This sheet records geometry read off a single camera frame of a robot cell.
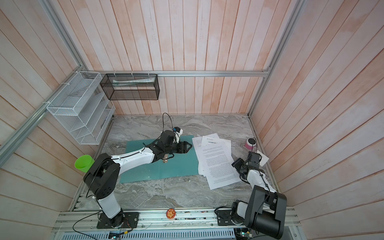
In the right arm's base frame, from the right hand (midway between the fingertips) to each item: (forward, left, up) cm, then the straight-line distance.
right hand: (237, 164), depth 91 cm
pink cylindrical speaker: (+13, -11, +3) cm, 17 cm away
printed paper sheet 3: (+23, +12, -2) cm, 25 cm away
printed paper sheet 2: (+17, +25, -1) cm, 30 cm away
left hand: (+4, +31, +10) cm, 33 cm away
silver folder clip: (-7, +42, +18) cm, 46 cm away
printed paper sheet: (+3, +12, -2) cm, 12 cm away
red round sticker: (-28, +39, -1) cm, 48 cm away
